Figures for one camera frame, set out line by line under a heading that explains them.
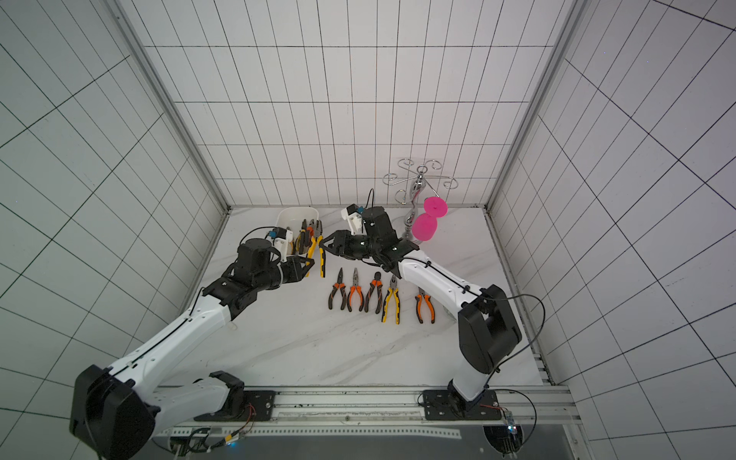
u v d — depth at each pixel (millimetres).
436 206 843
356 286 947
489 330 444
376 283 950
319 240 792
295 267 682
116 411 374
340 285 950
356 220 742
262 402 728
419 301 921
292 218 1138
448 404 654
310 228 1093
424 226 921
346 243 696
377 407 742
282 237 708
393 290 932
